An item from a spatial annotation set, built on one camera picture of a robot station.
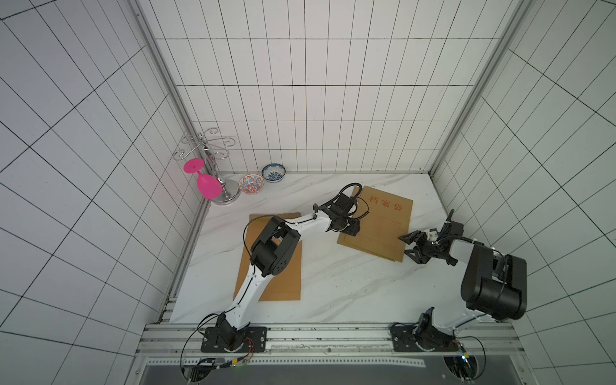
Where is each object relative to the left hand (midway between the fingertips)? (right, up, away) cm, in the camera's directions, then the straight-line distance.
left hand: (350, 230), depth 98 cm
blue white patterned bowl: (-36, +26, +20) cm, 48 cm away
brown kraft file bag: (-26, +2, -41) cm, 48 cm away
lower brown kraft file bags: (+14, 0, +1) cm, 14 cm away
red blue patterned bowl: (-46, +20, +16) cm, 53 cm away
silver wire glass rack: (-56, +35, -5) cm, 66 cm away
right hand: (+21, -3, -5) cm, 22 cm away
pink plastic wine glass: (-57, +18, -6) cm, 60 cm away
